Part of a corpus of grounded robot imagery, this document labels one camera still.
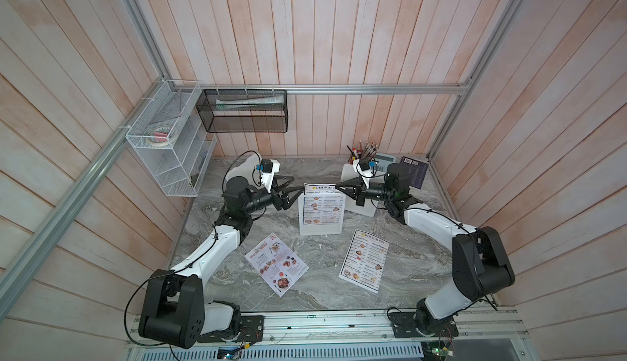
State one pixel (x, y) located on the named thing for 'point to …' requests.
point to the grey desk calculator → (384, 161)
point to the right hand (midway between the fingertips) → (336, 186)
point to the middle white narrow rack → (316, 229)
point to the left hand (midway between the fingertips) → (298, 186)
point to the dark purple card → (418, 170)
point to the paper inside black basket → (221, 104)
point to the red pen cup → (369, 151)
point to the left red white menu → (277, 264)
